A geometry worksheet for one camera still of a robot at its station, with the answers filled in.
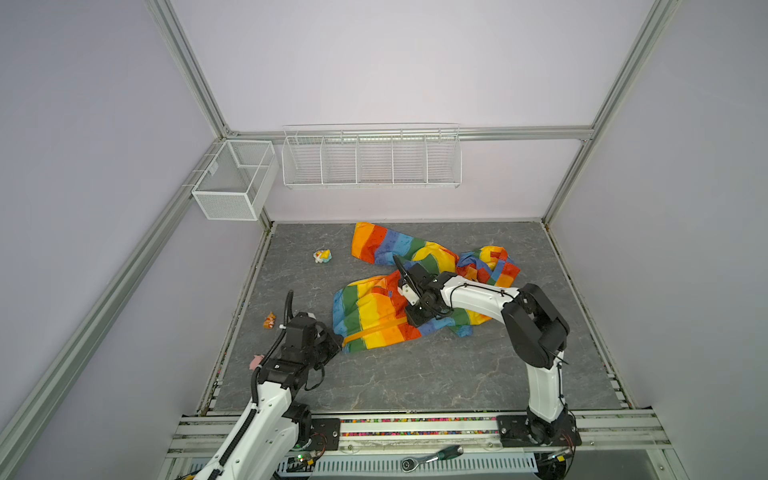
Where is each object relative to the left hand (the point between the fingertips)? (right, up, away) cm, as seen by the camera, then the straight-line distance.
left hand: (345, 340), depth 83 cm
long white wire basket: (+13, +58, +19) cm, 62 cm away
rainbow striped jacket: (+7, +7, +7) cm, 12 cm away
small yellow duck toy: (-12, +23, +23) cm, 35 cm away
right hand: (+20, +3, +11) cm, 23 cm away
